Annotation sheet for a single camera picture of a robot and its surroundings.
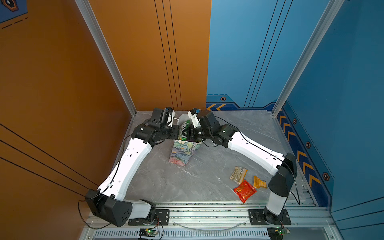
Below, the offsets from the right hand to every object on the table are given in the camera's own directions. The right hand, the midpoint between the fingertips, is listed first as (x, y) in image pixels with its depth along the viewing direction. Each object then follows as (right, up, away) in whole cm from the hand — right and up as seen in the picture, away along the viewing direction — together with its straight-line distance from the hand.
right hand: (181, 133), depth 74 cm
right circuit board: (+46, -48, -3) cm, 66 cm away
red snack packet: (+34, -32, +6) cm, 47 cm away
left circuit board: (-15, -47, -3) cm, 50 cm away
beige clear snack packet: (+32, -25, +12) cm, 43 cm away
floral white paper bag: (+1, -9, +2) cm, 9 cm away
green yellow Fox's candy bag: (+1, +1, 0) cm, 1 cm away
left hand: (-2, +2, +2) cm, 3 cm away
